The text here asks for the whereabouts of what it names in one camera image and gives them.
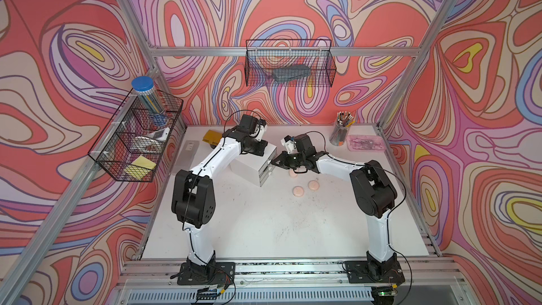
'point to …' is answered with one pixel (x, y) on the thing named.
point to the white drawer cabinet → (256, 169)
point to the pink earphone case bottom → (298, 191)
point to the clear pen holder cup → (341, 130)
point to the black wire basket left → (131, 147)
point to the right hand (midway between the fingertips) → (273, 167)
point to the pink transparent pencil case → (366, 142)
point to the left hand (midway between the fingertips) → (264, 150)
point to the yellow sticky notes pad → (140, 167)
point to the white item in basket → (161, 135)
